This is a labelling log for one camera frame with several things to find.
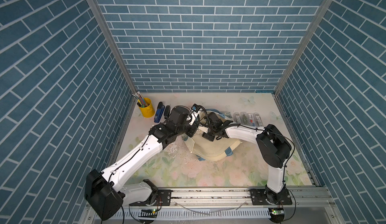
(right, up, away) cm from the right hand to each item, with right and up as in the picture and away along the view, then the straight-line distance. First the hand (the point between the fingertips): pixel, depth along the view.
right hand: (206, 131), depth 95 cm
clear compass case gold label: (+22, +8, +9) cm, 25 cm away
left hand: (-4, +7, -19) cm, 21 cm away
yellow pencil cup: (-39, +12, +4) cm, 42 cm away
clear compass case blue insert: (+31, +6, +7) cm, 33 cm away
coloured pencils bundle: (-44, +19, +4) cm, 48 cm away
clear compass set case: (+27, +8, +9) cm, 29 cm away
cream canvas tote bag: (+2, -9, -11) cm, 15 cm away
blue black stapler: (-33, +14, +13) cm, 38 cm away
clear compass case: (+35, +6, +7) cm, 37 cm away
